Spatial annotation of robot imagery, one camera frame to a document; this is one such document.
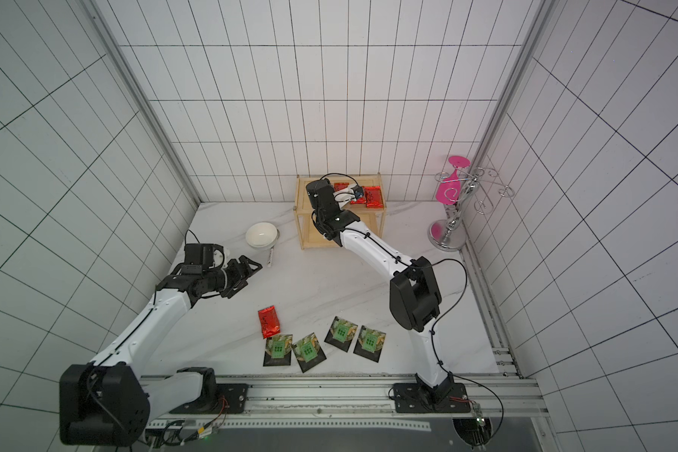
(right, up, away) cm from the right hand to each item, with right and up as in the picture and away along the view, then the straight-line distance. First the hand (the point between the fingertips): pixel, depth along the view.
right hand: (306, 187), depth 86 cm
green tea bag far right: (+20, -47, -5) cm, 52 cm away
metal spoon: (-15, -24, +15) cm, 32 cm away
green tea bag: (+2, -49, -5) cm, 50 cm away
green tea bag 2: (+11, -45, -3) cm, 47 cm away
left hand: (-16, -28, -3) cm, 32 cm away
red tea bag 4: (-11, -42, -1) cm, 43 cm away
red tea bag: (+22, -3, +6) cm, 23 cm away
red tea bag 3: (+11, 0, -5) cm, 12 cm away
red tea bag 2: (+19, -3, +4) cm, 20 cm away
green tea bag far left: (-8, -49, -5) cm, 50 cm away
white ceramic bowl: (-19, -16, +19) cm, 32 cm away
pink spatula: (+45, -1, -1) cm, 45 cm away
